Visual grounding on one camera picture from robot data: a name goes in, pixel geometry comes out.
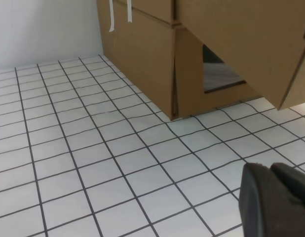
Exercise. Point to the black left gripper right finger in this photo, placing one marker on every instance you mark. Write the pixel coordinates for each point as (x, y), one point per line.
(287, 189)

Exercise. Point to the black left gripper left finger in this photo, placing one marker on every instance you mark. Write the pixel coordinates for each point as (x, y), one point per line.
(256, 216)

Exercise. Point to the brown cardboard shoebox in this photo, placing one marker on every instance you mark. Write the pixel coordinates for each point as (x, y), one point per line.
(261, 42)
(163, 58)

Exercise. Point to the white tape strip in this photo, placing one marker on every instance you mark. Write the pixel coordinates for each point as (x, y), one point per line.
(129, 11)
(111, 5)

